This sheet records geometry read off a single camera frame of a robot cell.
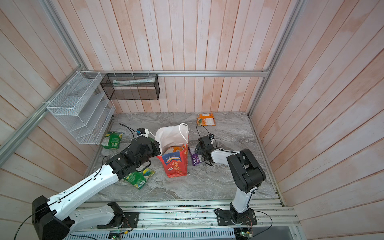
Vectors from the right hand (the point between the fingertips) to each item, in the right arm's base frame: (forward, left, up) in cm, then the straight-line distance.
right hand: (203, 148), depth 100 cm
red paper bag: (0, +19, +7) cm, 21 cm away
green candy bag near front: (-23, +38, +3) cm, 44 cm away
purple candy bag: (-9, +5, +2) cm, 10 cm away
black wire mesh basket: (+34, +51, +26) cm, 67 cm away
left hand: (-13, +24, +21) cm, 34 cm away
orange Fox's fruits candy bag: (-4, +17, +6) cm, 19 cm away
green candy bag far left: (+3, +63, +3) cm, 63 cm away
